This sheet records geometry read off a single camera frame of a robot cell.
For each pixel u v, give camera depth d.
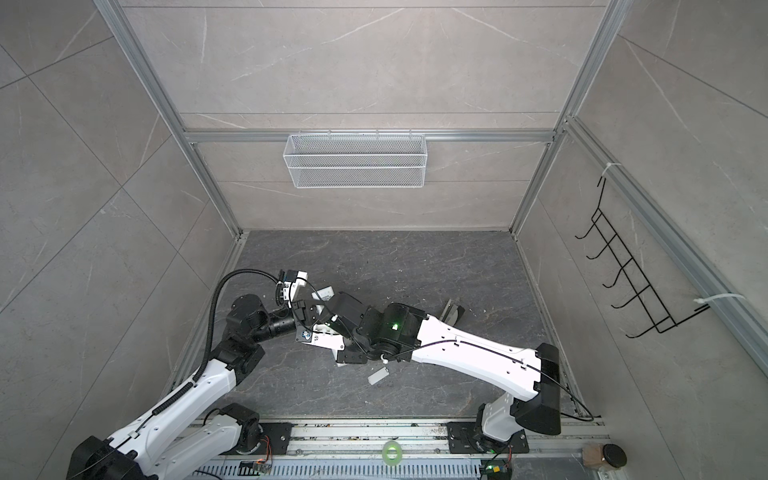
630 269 0.68
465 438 0.74
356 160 1.00
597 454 0.70
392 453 0.72
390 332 0.44
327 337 0.54
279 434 0.73
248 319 0.57
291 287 0.67
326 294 0.69
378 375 0.84
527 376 0.40
